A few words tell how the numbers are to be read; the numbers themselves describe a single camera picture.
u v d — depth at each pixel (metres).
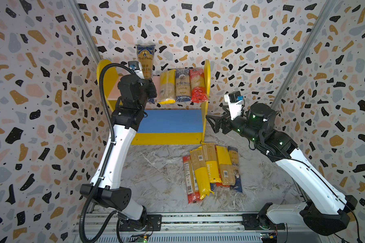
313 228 0.45
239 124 0.50
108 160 0.41
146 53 0.65
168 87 0.73
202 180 0.81
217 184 0.84
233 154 0.97
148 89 0.58
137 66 0.52
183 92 0.71
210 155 0.93
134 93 0.45
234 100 0.48
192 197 0.80
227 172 0.86
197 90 0.70
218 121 0.50
